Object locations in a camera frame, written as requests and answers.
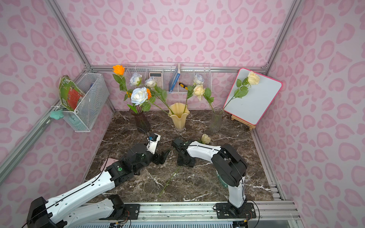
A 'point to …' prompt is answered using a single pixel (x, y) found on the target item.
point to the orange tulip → (129, 94)
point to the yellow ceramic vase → (178, 111)
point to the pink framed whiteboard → (252, 103)
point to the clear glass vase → (216, 119)
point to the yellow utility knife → (183, 85)
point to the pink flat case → (109, 162)
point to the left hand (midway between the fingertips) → (163, 144)
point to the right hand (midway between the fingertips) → (182, 164)
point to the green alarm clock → (225, 185)
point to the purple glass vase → (141, 121)
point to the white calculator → (158, 77)
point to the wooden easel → (250, 125)
